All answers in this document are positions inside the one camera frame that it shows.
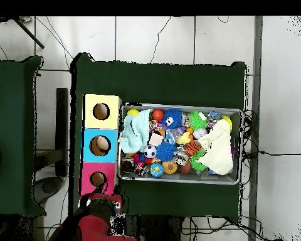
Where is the green spiky ball with eyes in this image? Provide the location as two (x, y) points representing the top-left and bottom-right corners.
(188, 110), (209, 131)

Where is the wooden cube block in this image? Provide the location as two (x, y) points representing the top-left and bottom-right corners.
(148, 132), (164, 147)

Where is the wooden box with three holes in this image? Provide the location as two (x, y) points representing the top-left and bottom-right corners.
(80, 94), (122, 196)

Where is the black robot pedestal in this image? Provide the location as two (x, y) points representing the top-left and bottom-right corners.
(126, 215), (184, 241)

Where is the small soccer ball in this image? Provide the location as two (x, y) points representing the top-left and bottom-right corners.
(143, 144), (158, 159)

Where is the blue globe ball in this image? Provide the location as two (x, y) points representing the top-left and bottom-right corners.
(150, 163), (164, 178)

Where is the shallow silver mesh bin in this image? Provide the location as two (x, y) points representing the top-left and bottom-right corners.
(117, 102), (243, 186)

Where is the black power cable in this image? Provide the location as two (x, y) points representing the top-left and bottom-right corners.
(241, 149), (301, 158)

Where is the blue spiky rubber ball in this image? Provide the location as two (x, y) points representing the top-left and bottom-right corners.
(156, 141), (177, 162)

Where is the dark green side table cloth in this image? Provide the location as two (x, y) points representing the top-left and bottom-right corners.
(0, 55), (46, 217)

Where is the black flat panel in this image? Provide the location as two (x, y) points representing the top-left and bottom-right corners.
(55, 87), (70, 178)

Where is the black tripod leg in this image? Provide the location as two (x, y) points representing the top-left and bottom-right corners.
(13, 16), (45, 50)

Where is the cream knitted cloth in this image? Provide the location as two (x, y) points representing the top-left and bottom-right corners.
(196, 119), (235, 176)

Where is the mint green cloth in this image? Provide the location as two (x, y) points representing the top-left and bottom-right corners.
(119, 109), (152, 154)

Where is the dark green tablecloth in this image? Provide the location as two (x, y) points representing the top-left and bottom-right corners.
(69, 52), (247, 223)

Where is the orange tiger plush toy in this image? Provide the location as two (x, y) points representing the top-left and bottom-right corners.
(184, 139), (203, 158)

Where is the orange smooth ball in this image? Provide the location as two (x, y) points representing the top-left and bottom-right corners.
(152, 109), (165, 122)

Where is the white baseball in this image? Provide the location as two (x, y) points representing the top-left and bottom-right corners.
(193, 128), (208, 141)

